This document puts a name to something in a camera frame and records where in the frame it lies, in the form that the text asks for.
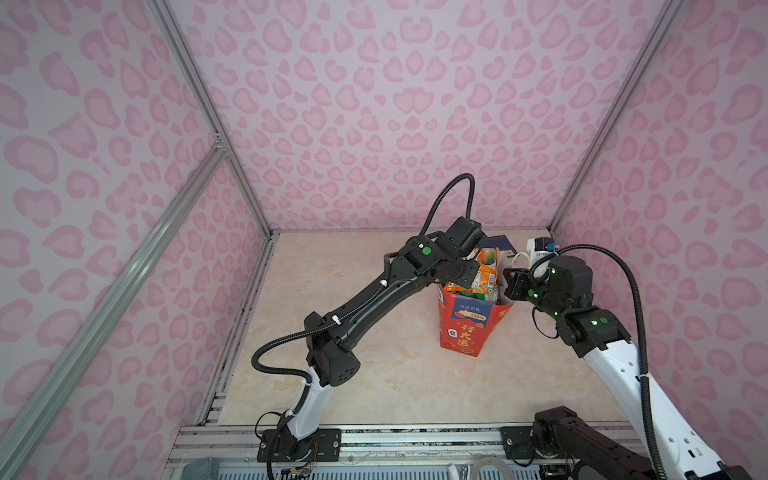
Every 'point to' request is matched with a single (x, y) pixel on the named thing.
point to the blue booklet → (500, 242)
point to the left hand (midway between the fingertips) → (471, 265)
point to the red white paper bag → (467, 323)
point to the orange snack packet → (485, 283)
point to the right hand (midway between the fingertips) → (505, 268)
